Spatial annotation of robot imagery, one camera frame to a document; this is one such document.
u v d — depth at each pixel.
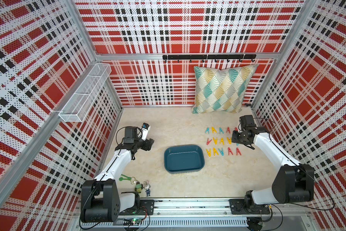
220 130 1.04
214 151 0.93
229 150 0.95
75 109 0.69
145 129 0.77
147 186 0.78
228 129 1.07
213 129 1.05
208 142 0.99
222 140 0.99
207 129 1.06
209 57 0.89
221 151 0.94
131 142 0.66
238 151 0.95
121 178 0.84
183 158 0.91
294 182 0.42
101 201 0.40
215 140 0.99
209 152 0.93
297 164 0.44
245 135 0.62
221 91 0.95
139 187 0.78
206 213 0.73
